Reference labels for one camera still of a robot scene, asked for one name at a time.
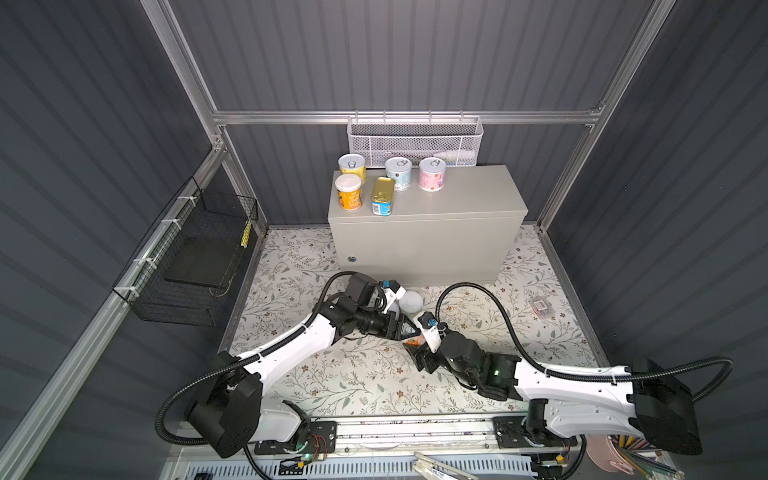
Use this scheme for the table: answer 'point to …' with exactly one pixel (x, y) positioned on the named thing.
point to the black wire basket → (186, 271)
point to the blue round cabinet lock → (352, 259)
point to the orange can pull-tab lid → (415, 342)
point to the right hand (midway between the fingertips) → (417, 338)
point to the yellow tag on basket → (246, 234)
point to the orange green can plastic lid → (411, 302)
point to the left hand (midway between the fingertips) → (413, 332)
